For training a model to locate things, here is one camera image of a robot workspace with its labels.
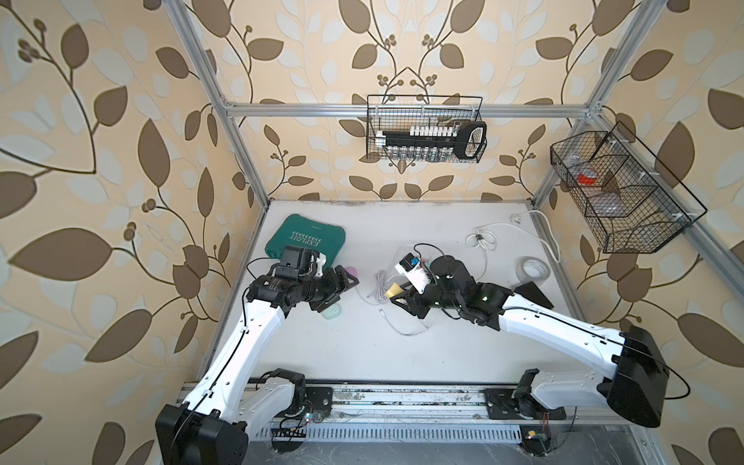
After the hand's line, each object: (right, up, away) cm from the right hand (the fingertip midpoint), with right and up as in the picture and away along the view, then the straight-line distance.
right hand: (396, 293), depth 76 cm
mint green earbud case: (-19, -8, +13) cm, 25 cm away
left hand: (-13, +3, -1) cm, 13 cm away
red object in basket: (+53, +31, +5) cm, 62 cm away
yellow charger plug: (-1, +1, -2) cm, 3 cm away
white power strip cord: (+59, +20, +42) cm, 75 cm away
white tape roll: (+48, +3, +23) cm, 53 cm away
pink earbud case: (-14, +3, +25) cm, 29 cm away
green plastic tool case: (-35, +17, +31) cm, 50 cm away
